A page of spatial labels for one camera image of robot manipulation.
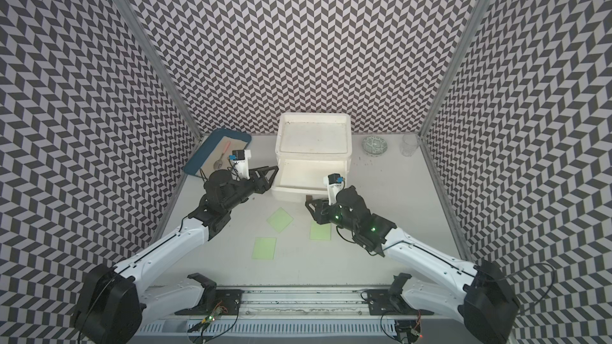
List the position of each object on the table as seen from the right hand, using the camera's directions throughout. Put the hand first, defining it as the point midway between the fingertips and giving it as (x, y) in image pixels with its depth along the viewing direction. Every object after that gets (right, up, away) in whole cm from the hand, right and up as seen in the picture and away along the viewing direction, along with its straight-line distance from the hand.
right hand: (308, 208), depth 75 cm
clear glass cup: (+45, +22, +33) cm, 60 cm away
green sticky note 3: (+4, -11, +12) cm, 17 cm away
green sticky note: (-12, -8, +17) cm, 22 cm away
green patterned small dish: (+30, +21, +37) cm, 52 cm away
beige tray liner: (-47, +12, +31) cm, 57 cm away
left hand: (-11, +12, +3) cm, 17 cm away
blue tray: (-53, +15, +33) cm, 64 cm away
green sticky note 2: (-16, -16, +8) cm, 24 cm away
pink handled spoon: (-42, +13, +30) cm, 53 cm away
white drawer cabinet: (+1, +27, +14) cm, 31 cm away
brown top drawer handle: (0, +3, +1) cm, 3 cm away
